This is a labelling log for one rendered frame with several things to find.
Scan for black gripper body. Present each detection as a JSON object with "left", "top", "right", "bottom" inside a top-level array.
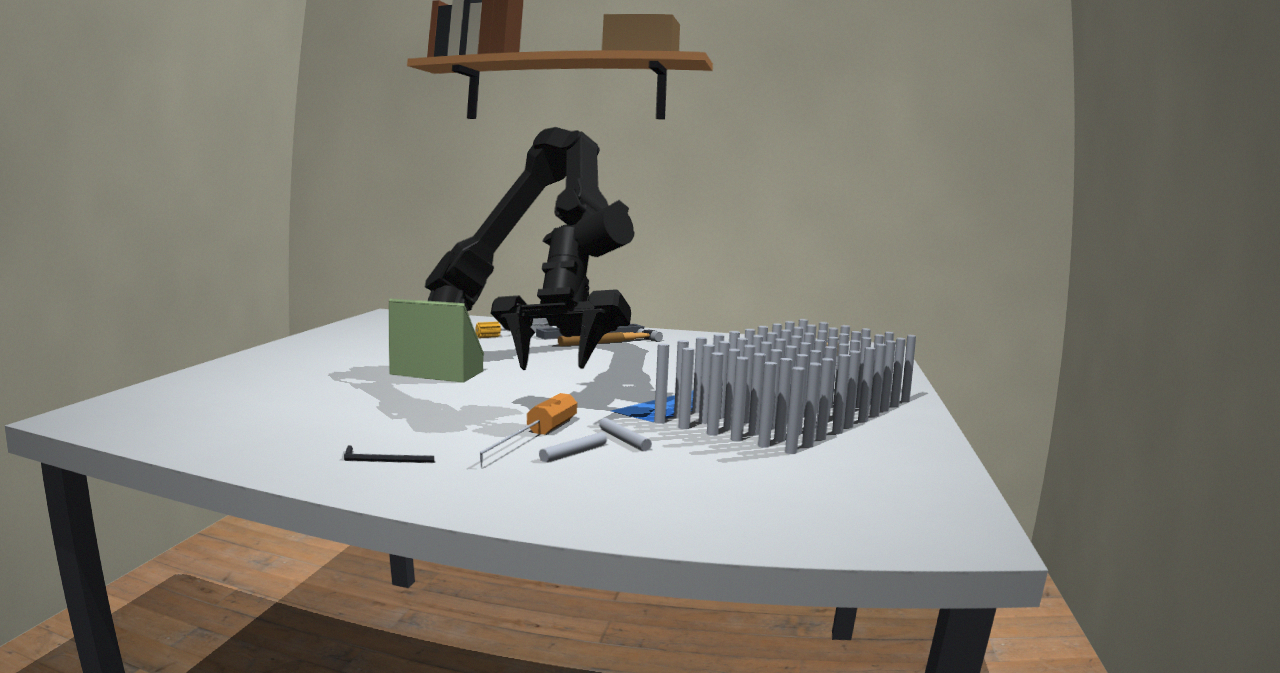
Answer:
[{"left": 492, "top": 255, "right": 631, "bottom": 330}]

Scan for black bent rod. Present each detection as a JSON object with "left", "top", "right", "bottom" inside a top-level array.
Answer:
[{"left": 344, "top": 445, "right": 435, "bottom": 463}]

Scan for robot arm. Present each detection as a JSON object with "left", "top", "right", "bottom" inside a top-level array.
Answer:
[{"left": 425, "top": 127, "right": 635, "bottom": 311}]

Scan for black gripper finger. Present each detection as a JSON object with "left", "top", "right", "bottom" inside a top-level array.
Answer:
[
  {"left": 579, "top": 310, "right": 617, "bottom": 368},
  {"left": 500, "top": 313, "right": 535, "bottom": 370}
]

